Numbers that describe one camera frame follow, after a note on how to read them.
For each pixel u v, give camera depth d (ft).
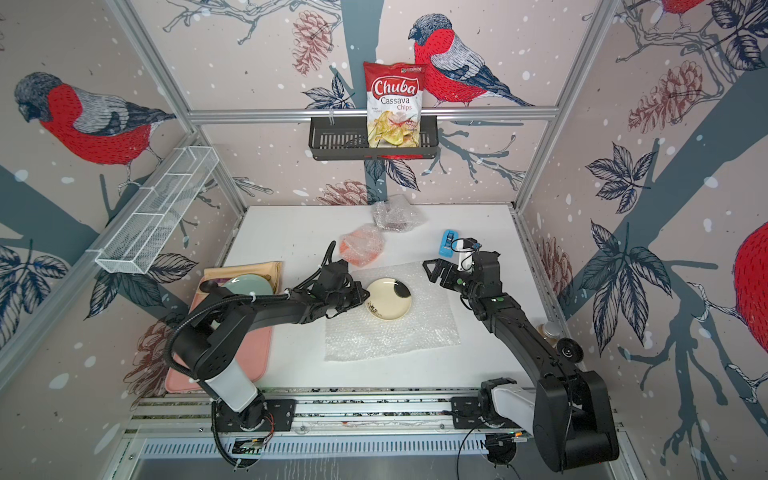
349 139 3.11
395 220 3.62
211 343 1.52
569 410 1.31
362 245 3.40
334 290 2.45
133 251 2.29
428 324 2.90
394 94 2.74
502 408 2.05
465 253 2.50
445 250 3.50
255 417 2.18
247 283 3.10
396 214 3.62
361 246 3.40
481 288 2.12
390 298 3.03
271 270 3.30
